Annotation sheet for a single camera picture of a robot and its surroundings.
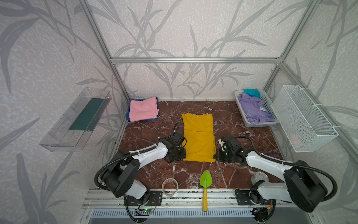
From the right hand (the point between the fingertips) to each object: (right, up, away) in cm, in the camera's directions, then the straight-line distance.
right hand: (212, 152), depth 87 cm
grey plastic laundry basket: (+48, +31, +22) cm, 61 cm away
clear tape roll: (-29, -17, -11) cm, 36 cm away
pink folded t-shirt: (-51, +27, +23) cm, 62 cm away
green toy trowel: (-6, -13, -10) cm, 17 cm away
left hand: (-17, -1, -1) cm, 17 cm away
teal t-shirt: (+37, +42, +26) cm, 62 cm away
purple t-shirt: (+36, +27, +21) cm, 50 cm away
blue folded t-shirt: (-49, +28, +24) cm, 61 cm away
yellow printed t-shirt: (-8, +12, +10) cm, 18 cm away
